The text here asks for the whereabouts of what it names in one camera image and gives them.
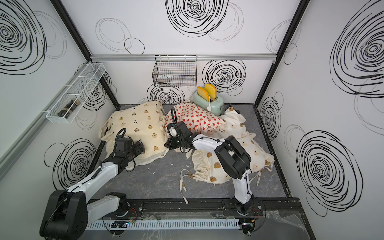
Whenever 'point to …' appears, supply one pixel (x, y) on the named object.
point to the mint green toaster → (215, 106)
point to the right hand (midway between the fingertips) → (164, 145)
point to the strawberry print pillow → (199, 120)
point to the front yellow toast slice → (203, 93)
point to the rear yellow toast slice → (211, 90)
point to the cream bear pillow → (142, 122)
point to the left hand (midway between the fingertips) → (138, 147)
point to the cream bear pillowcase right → (208, 165)
